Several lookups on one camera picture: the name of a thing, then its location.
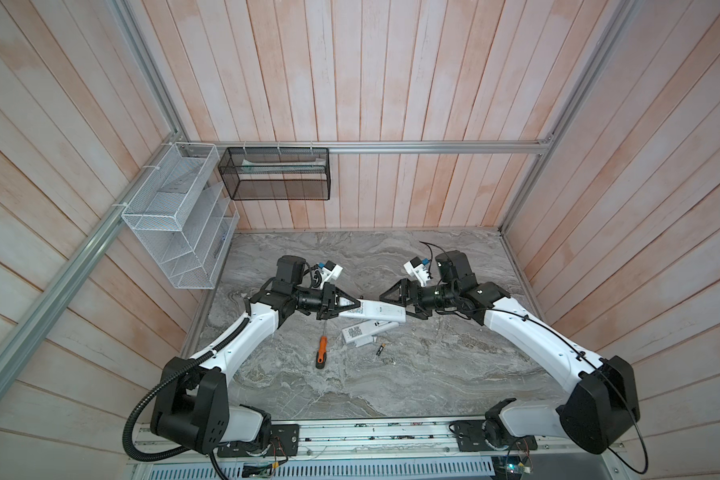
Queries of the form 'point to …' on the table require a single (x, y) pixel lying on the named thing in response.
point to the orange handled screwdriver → (321, 357)
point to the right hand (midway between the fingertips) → (388, 304)
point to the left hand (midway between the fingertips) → (357, 312)
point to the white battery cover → (363, 341)
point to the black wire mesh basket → (277, 173)
